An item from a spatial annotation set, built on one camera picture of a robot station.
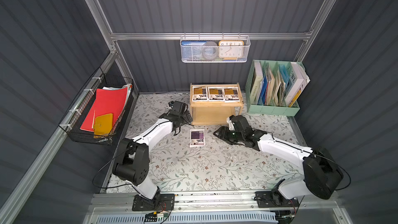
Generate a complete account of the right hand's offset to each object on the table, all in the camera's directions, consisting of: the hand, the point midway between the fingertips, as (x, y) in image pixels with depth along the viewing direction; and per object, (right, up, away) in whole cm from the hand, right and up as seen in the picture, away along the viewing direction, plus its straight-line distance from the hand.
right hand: (219, 133), depth 84 cm
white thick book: (+51, +31, +8) cm, 60 cm away
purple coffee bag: (-12, -5, +13) cm, 18 cm away
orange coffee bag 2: (-1, +22, +5) cm, 22 cm away
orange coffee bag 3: (+8, +22, +5) cm, 24 cm away
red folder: (-55, +17, -10) cm, 59 cm away
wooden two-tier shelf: (-3, +16, +3) cm, 17 cm away
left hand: (-22, +8, +8) cm, 24 cm away
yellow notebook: (-53, +6, -16) cm, 56 cm away
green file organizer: (+37, +27, +13) cm, 48 cm away
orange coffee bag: (-11, +22, +5) cm, 25 cm away
